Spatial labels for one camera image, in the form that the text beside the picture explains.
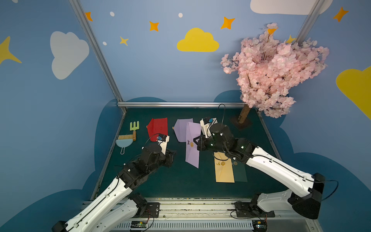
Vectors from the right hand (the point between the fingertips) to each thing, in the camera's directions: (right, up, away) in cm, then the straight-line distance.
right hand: (195, 138), depth 70 cm
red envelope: (-28, +5, +41) cm, 50 cm away
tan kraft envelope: (+19, -21, +19) cm, 34 cm away
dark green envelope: (+29, -22, +18) cm, 41 cm away
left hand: (-11, -6, +2) cm, 13 cm away
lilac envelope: (-1, +4, +2) cm, 5 cm away
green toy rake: (-45, +3, +39) cm, 59 cm away
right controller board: (+33, -45, +3) cm, 56 cm away
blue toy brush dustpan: (-48, -5, +31) cm, 58 cm away
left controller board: (-29, -44, +2) cm, 52 cm away
